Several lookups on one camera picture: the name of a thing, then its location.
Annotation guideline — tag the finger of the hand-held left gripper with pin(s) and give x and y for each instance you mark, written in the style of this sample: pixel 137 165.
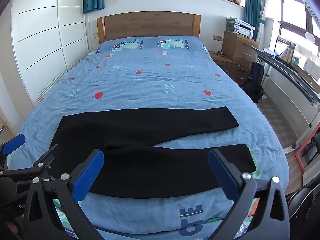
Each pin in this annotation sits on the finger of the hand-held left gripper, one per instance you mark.
pixel 13 143
pixel 41 161

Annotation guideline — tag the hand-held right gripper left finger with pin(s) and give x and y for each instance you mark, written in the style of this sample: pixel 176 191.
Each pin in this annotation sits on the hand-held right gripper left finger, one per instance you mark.
pixel 88 173

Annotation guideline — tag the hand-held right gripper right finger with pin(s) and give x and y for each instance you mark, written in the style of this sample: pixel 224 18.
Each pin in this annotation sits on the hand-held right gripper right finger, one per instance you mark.
pixel 223 176

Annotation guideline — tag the black pants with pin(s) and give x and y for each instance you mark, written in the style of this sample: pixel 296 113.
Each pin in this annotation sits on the black pants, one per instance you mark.
pixel 150 160

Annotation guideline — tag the red framed mirror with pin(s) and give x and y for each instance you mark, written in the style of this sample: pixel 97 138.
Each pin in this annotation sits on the red framed mirror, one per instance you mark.
pixel 298 157

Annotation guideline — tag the black office chair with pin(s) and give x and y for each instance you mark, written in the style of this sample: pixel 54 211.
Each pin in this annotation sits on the black office chair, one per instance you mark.
pixel 305 210

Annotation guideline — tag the black backpack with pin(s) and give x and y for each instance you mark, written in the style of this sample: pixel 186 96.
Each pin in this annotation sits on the black backpack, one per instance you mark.
pixel 253 91

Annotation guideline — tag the white wardrobe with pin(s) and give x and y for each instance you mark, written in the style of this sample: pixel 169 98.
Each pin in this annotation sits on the white wardrobe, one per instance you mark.
pixel 45 42

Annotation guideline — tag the blue printed bed blanket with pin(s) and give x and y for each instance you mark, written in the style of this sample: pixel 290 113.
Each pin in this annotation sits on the blue printed bed blanket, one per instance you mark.
pixel 150 85

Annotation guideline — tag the black tote bag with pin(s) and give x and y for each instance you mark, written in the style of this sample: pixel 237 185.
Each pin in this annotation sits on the black tote bag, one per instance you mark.
pixel 257 72

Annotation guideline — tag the wooden nightstand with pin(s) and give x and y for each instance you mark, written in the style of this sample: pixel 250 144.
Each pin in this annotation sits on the wooden nightstand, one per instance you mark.
pixel 222 60

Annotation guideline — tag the metal clothes rack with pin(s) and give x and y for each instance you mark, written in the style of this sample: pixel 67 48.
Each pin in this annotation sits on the metal clothes rack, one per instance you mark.
pixel 287 72

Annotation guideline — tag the wooden dresser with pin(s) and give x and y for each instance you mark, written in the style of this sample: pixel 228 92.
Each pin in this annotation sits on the wooden dresser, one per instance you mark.
pixel 241 52

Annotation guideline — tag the wooden desk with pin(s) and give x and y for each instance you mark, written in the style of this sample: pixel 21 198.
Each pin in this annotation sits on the wooden desk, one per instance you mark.
pixel 306 76

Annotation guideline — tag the white printer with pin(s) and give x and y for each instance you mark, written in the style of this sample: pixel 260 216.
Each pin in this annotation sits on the white printer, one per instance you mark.
pixel 241 28

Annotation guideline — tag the wooden headboard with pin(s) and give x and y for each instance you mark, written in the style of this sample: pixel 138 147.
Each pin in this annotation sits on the wooden headboard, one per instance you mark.
pixel 150 25

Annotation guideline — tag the round white lamp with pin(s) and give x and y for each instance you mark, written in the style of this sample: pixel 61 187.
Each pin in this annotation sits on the round white lamp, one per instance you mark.
pixel 310 38

